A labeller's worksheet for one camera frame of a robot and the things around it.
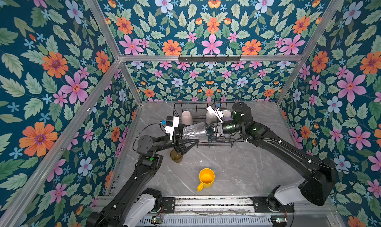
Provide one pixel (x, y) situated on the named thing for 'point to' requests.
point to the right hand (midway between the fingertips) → (204, 128)
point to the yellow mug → (207, 177)
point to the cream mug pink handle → (187, 118)
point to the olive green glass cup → (176, 157)
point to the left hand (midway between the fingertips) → (196, 138)
